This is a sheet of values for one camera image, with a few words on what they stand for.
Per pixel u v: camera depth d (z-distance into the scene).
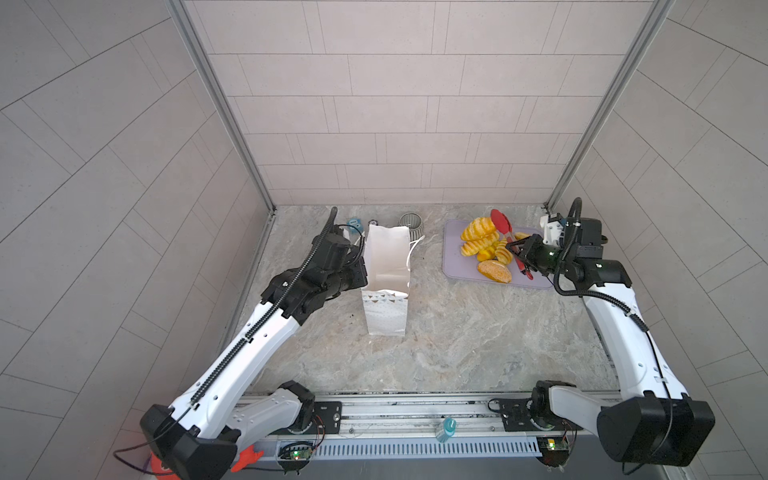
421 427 0.71
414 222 1.08
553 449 0.68
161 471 0.40
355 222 1.09
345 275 0.59
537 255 0.65
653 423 0.37
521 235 0.70
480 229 0.83
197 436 0.36
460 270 1.00
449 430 0.60
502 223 0.80
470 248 0.99
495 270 0.93
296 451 0.64
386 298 0.68
